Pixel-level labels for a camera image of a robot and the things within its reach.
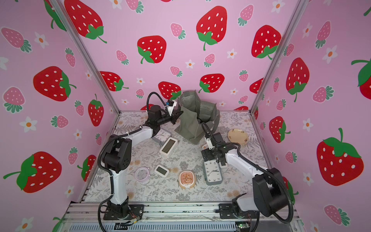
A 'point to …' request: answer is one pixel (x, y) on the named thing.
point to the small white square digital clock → (162, 170)
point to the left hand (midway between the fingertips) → (183, 111)
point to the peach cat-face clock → (187, 179)
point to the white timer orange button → (205, 146)
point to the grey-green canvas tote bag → (195, 112)
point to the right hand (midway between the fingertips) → (208, 152)
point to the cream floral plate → (235, 135)
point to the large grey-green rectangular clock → (212, 172)
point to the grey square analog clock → (162, 135)
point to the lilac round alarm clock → (142, 174)
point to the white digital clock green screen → (168, 148)
